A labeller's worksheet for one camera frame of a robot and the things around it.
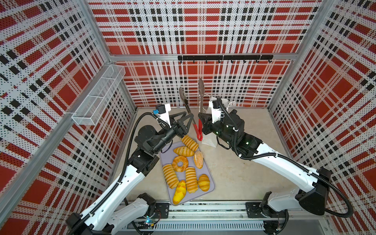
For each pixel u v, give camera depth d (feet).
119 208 1.59
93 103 2.41
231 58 2.93
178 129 1.72
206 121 1.95
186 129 1.79
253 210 2.36
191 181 2.63
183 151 2.98
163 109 1.67
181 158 2.97
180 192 2.51
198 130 2.26
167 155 3.06
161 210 2.41
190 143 3.13
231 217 2.41
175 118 1.93
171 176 2.69
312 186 1.30
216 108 1.77
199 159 2.88
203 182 2.61
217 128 1.87
